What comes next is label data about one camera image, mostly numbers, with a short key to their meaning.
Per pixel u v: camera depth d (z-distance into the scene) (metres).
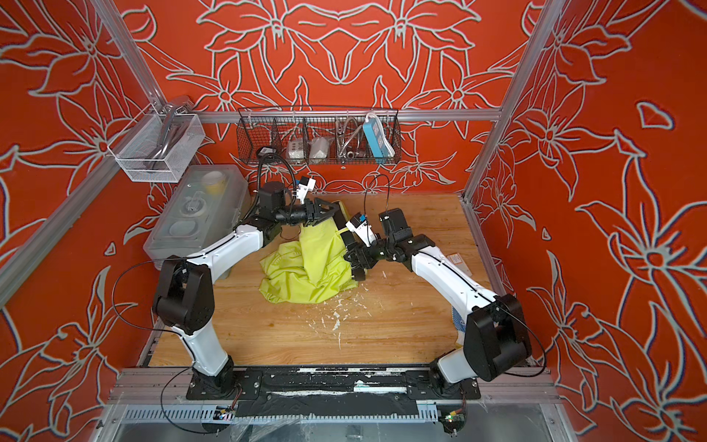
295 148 0.93
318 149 0.93
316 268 0.82
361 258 0.70
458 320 0.85
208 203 0.95
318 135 1.00
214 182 1.00
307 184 0.79
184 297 0.48
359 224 0.71
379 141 0.88
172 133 0.84
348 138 0.83
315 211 0.74
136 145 0.79
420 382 0.73
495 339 0.41
